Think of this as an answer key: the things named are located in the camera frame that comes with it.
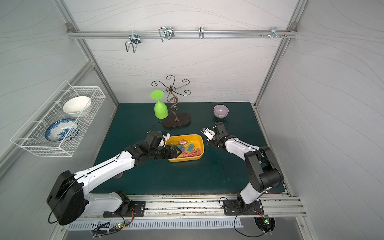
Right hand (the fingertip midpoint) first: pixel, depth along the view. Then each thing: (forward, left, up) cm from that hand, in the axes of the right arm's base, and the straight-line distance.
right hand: (214, 134), depth 95 cm
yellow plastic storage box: (-3, +11, -3) cm, 11 cm away
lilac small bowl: (+25, -6, -5) cm, 26 cm away
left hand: (-18, +21, +7) cm, 28 cm away
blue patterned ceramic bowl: (-19, +70, +28) cm, 78 cm away
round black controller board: (-46, -25, -8) cm, 52 cm away
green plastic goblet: (+4, +32, +18) cm, 37 cm away
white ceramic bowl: (-5, +72, +29) cm, 78 cm away
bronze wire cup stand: (+13, +29, -4) cm, 32 cm away
